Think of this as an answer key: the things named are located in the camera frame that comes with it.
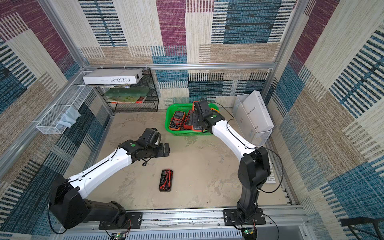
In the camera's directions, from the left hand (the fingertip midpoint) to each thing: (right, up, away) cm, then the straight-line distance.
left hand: (163, 149), depth 83 cm
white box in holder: (+55, +21, +9) cm, 60 cm away
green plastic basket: (0, +26, +31) cm, 41 cm away
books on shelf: (-25, +32, +11) cm, 42 cm away
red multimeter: (+12, +13, +19) cm, 26 cm away
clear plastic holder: (+47, +12, +7) cm, 49 cm away
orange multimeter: (+4, +16, +22) cm, 27 cm away
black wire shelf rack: (-18, +30, +38) cm, 52 cm away
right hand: (+18, +18, +4) cm, 26 cm away
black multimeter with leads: (+1, -17, -1) cm, 17 cm away
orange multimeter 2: (+18, +12, +1) cm, 22 cm away
